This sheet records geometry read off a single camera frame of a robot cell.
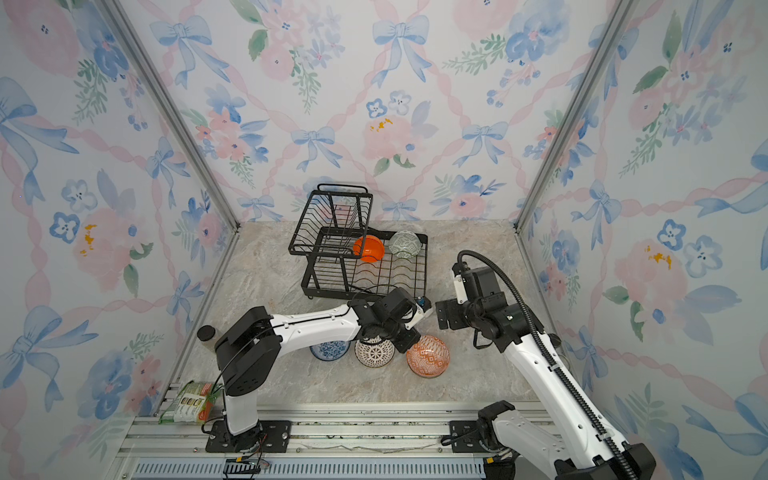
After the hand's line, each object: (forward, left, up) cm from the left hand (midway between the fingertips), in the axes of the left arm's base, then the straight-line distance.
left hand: (420, 338), depth 83 cm
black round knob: (0, +58, +2) cm, 58 cm away
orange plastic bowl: (+33, +14, 0) cm, 36 cm away
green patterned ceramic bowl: (+38, +3, -4) cm, 38 cm away
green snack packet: (-17, +58, -3) cm, 60 cm away
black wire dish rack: (+16, +21, +15) cm, 30 cm away
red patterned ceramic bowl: (-4, -2, -4) cm, 6 cm away
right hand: (+4, -8, +12) cm, 15 cm away
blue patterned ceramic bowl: (-1, +26, -7) cm, 27 cm away
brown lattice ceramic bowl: (-3, +13, -6) cm, 14 cm away
